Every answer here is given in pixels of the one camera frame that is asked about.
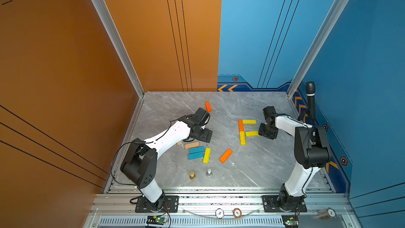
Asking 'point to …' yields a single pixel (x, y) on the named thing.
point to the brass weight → (192, 176)
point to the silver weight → (209, 173)
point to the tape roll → (327, 214)
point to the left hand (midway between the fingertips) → (204, 133)
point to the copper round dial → (237, 212)
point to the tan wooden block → (189, 145)
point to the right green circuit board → (290, 220)
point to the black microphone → (310, 88)
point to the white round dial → (219, 213)
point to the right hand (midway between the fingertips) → (263, 134)
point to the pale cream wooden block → (180, 142)
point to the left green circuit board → (155, 220)
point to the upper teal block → (196, 149)
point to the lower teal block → (195, 155)
